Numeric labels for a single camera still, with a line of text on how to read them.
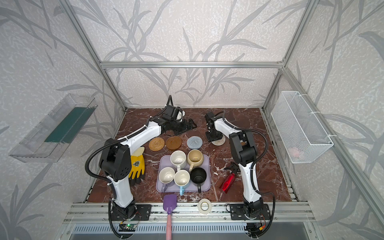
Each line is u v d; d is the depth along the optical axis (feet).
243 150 1.87
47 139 2.08
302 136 2.03
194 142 3.25
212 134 2.91
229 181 2.70
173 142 3.26
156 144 3.24
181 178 2.70
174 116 2.43
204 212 2.44
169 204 2.48
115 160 1.61
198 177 2.74
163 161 3.00
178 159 2.98
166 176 2.76
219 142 3.25
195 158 2.99
